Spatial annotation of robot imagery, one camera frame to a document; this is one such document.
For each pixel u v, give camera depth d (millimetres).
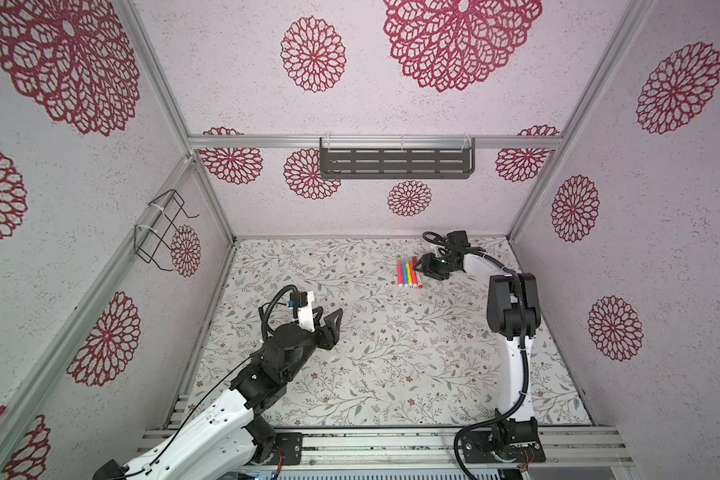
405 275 1093
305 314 633
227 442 594
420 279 1062
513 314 623
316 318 745
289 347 536
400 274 1093
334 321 696
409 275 1091
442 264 947
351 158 942
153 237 750
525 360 626
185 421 475
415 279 1064
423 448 753
